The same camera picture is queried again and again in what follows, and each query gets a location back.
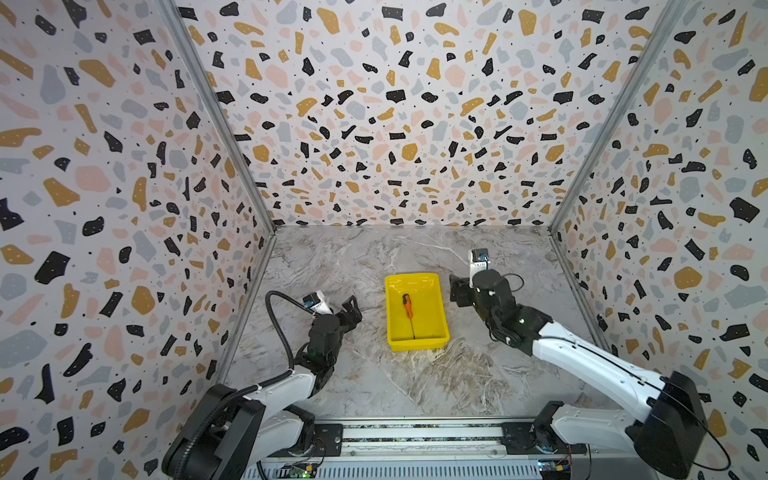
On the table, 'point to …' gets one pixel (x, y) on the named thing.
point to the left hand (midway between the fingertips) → (349, 302)
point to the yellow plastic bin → (429, 320)
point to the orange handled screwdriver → (406, 299)
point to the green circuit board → (298, 471)
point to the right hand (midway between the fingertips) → (464, 276)
